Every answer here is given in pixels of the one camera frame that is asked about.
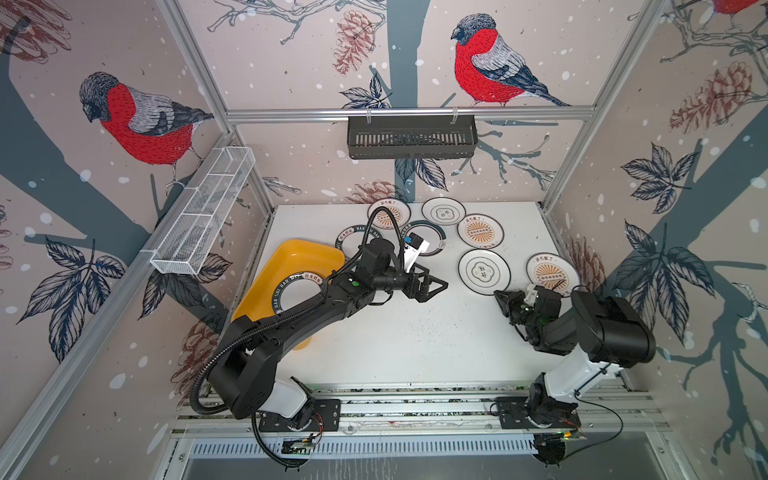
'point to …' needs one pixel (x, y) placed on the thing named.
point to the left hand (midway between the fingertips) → (437, 280)
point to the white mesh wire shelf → (205, 210)
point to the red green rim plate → (430, 232)
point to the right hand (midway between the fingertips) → (495, 294)
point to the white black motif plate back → (443, 210)
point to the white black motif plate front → (484, 271)
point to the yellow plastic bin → (287, 256)
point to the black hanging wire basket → (411, 139)
